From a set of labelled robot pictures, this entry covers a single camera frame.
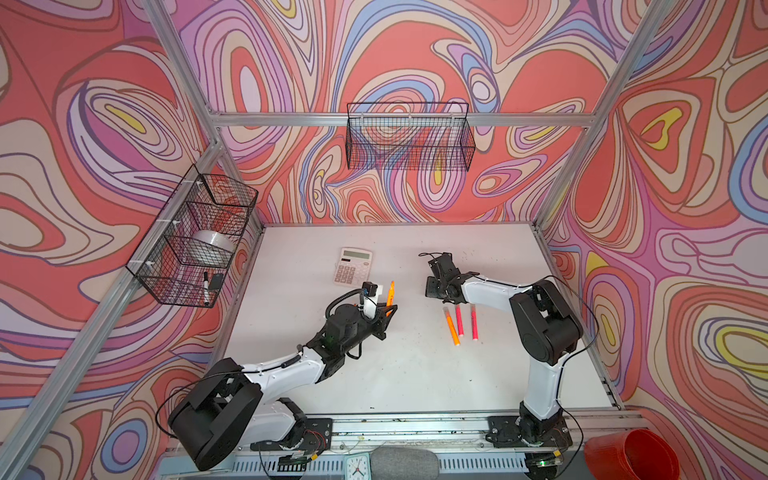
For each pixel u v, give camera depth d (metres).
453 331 0.91
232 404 0.41
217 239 0.74
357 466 0.68
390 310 0.78
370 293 0.70
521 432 0.74
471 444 0.73
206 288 0.72
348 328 0.63
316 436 0.72
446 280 0.78
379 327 0.72
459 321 0.93
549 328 0.51
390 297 0.78
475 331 0.91
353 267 1.05
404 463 0.67
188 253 0.72
